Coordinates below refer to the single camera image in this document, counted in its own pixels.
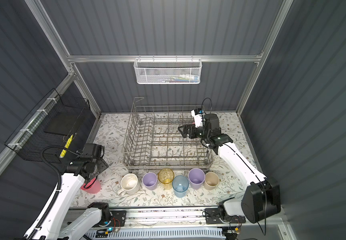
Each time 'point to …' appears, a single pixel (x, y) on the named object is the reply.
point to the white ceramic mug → (129, 185)
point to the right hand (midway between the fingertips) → (186, 128)
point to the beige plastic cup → (211, 179)
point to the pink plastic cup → (92, 186)
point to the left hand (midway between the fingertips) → (97, 169)
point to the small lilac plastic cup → (149, 180)
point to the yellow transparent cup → (165, 176)
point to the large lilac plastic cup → (196, 177)
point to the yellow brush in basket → (67, 145)
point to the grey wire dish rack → (153, 143)
